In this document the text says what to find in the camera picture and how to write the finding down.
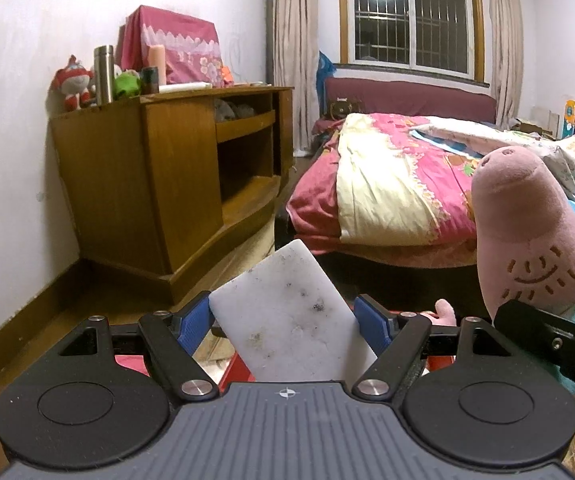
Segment left beige curtain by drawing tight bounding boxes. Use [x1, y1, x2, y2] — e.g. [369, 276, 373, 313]
[272, 0, 319, 155]

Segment window with bars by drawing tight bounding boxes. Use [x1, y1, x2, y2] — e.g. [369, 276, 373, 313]
[338, 0, 485, 84]

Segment red white robot toy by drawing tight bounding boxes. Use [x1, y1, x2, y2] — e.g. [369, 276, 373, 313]
[51, 54, 91, 112]

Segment dark small jar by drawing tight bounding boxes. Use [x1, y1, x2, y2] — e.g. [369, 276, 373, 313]
[140, 66, 160, 96]

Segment pink floral quilt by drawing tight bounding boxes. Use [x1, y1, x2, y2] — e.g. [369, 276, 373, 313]
[286, 113, 575, 269]

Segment pink pig plush toy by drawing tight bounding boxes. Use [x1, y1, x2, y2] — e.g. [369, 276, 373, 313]
[419, 145, 575, 396]

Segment pink cloth covered box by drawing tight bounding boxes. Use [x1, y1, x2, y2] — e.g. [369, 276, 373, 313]
[118, 6, 224, 88]

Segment red storage box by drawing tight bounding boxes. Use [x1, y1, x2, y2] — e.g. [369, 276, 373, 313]
[114, 309, 457, 394]

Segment right beige curtain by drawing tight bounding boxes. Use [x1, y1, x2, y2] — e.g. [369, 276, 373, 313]
[490, 0, 524, 129]

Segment bed with maroon headboard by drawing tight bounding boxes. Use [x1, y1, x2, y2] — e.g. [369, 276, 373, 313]
[274, 78, 575, 285]

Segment steel thermos bottle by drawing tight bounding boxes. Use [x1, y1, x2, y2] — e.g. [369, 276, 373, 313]
[94, 44, 114, 106]

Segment beige curtain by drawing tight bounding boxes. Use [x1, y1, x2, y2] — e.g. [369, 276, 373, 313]
[272, 0, 319, 155]
[490, 0, 524, 129]

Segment wooden tv cabinet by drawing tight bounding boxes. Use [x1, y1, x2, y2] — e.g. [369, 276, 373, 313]
[50, 86, 293, 304]

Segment pink candle cylinder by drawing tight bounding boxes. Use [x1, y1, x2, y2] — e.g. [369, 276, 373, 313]
[148, 44, 167, 86]

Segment white sponge block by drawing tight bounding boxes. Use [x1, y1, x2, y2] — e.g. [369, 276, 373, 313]
[210, 240, 376, 385]

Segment green plush toy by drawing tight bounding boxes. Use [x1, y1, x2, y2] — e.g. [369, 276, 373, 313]
[114, 70, 141, 100]

